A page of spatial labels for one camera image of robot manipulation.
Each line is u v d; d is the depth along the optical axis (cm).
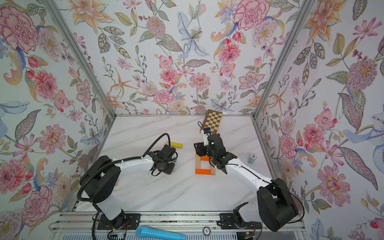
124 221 72
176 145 104
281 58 87
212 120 114
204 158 77
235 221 67
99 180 47
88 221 75
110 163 50
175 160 80
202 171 91
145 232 69
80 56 86
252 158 90
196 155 79
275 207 41
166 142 84
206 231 72
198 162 95
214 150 64
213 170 91
